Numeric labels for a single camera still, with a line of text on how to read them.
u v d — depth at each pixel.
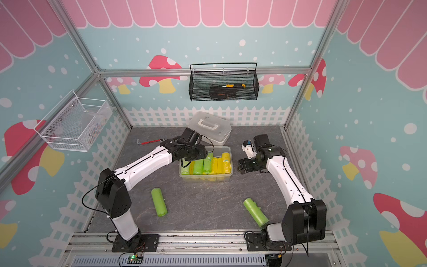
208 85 0.99
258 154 0.59
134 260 0.73
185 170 0.88
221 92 0.88
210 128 1.03
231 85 0.92
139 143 1.12
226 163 0.93
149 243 0.75
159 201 0.84
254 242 0.74
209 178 0.92
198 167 0.89
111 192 0.46
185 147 0.65
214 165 0.96
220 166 0.94
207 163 0.90
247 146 0.76
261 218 0.79
